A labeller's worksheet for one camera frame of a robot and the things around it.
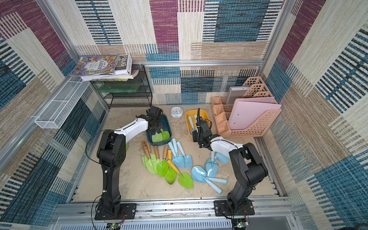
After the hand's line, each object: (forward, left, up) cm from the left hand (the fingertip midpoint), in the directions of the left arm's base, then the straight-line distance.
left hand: (158, 125), depth 102 cm
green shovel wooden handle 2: (-26, +3, -3) cm, 27 cm away
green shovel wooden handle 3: (-19, 0, -4) cm, 19 cm away
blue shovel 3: (-24, -20, -5) cm, 31 cm away
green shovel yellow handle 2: (-35, -18, -5) cm, 40 cm away
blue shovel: (-25, -14, -4) cm, 29 cm away
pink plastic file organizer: (+7, -46, +3) cm, 47 cm away
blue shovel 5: (-30, -34, -3) cm, 45 cm away
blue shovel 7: (-39, -32, -4) cm, 51 cm away
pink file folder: (-4, -56, +17) cm, 59 cm away
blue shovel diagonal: (+5, -23, -3) cm, 24 cm away
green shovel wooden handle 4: (-28, -5, -4) cm, 29 cm away
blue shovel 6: (-33, -25, -1) cm, 41 cm away
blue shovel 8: (-23, -41, -5) cm, 48 cm away
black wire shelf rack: (+12, +14, +19) cm, 27 cm away
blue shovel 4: (+10, -27, -3) cm, 29 cm away
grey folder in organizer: (+16, -55, +15) cm, 59 cm away
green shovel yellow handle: (-6, -5, -5) cm, 9 cm away
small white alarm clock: (+14, -12, -2) cm, 19 cm away
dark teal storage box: (+1, -5, -3) cm, 6 cm away
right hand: (-8, -26, +3) cm, 27 cm away
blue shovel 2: (-16, -12, -3) cm, 20 cm away
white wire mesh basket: (-16, +45, +28) cm, 56 cm away
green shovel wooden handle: (-8, 0, -4) cm, 9 cm away
